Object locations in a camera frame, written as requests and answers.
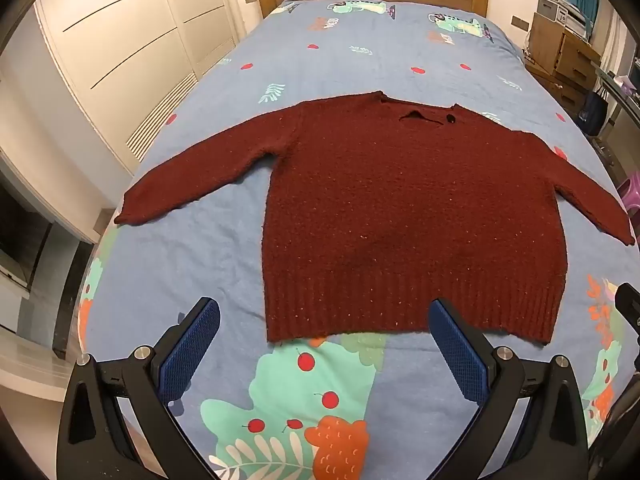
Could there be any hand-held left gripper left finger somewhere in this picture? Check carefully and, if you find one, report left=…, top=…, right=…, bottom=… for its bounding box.
left=56, top=297, right=221, bottom=480

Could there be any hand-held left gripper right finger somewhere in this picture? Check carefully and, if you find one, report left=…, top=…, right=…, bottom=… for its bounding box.
left=428, top=298, right=591, bottom=480

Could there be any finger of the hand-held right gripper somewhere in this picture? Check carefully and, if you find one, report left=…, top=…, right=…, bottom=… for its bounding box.
left=614, top=283, right=640, bottom=347

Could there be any dark red knit sweater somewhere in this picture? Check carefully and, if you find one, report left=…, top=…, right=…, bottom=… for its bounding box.
left=114, top=91, right=636, bottom=345

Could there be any blue printed bed sheet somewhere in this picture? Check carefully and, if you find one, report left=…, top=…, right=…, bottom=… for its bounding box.
left=76, top=0, right=640, bottom=480

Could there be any purple plastic stool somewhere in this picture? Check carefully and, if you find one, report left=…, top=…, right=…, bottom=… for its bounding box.
left=619, top=170, right=640, bottom=222

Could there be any dark blue tote bag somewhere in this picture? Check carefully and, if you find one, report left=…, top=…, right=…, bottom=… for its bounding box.
left=577, top=87, right=611, bottom=136

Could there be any wooden drawer cabinet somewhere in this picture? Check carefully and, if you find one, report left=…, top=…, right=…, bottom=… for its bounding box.
left=524, top=10, right=604, bottom=117

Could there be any white printer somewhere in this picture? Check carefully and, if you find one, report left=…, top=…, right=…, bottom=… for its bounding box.
left=537, top=0, right=589, bottom=37

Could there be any white wardrobe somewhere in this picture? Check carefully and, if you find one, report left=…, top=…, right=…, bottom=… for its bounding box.
left=34, top=0, right=257, bottom=167

